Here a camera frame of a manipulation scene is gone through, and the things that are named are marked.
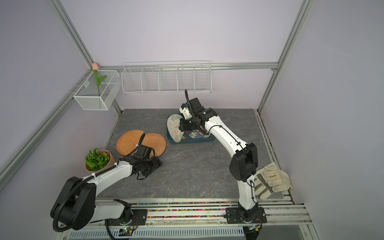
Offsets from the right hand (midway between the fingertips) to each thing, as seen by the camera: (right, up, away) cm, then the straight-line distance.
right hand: (179, 127), depth 83 cm
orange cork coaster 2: (-19, -10, +19) cm, 29 cm away
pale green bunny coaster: (-4, +3, +4) cm, 6 cm away
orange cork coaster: (-38, -11, +19) cm, 44 cm away
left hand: (-13, -24, +5) cm, 27 cm away
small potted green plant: (-42, -17, -5) cm, 46 cm away
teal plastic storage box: (-7, -8, +9) cm, 14 cm away
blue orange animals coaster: (+8, -5, +20) cm, 22 cm away
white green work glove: (+52, -30, +1) cm, 60 cm away
